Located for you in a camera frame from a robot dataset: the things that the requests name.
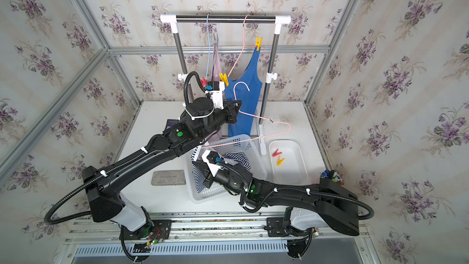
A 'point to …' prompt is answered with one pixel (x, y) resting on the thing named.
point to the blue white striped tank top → (199, 179)
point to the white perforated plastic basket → (242, 144)
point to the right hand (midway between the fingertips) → (198, 162)
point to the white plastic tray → (292, 170)
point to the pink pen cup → (332, 175)
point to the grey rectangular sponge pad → (168, 178)
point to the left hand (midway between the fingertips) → (243, 101)
